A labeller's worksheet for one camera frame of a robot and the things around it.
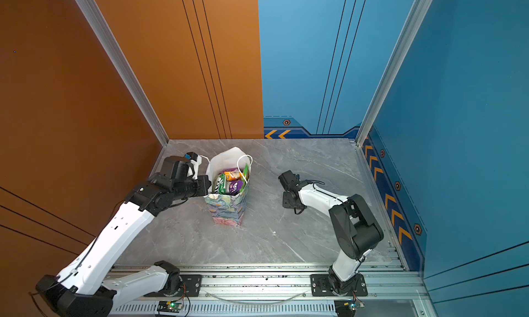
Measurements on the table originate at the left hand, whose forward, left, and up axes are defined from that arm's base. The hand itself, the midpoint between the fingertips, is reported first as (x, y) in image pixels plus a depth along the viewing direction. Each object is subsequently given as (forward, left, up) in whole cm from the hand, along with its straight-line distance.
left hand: (212, 180), depth 74 cm
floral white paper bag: (-8, -5, -6) cm, 11 cm away
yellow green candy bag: (-2, -3, -2) cm, 4 cm away
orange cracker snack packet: (+3, -7, -1) cm, 8 cm away
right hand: (+3, -30, -23) cm, 37 cm away
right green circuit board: (-34, -50, -23) cm, 65 cm away
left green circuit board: (-35, +14, -26) cm, 46 cm away
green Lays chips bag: (+7, -11, -4) cm, 14 cm away
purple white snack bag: (-1, -8, -3) cm, 8 cm away
